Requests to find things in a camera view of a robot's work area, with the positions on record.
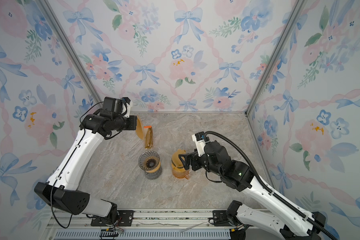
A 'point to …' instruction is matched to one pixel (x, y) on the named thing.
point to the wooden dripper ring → (154, 170)
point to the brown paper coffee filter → (177, 163)
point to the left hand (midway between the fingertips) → (137, 120)
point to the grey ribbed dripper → (148, 160)
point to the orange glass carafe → (181, 174)
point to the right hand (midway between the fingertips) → (187, 152)
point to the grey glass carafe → (154, 175)
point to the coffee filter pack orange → (149, 137)
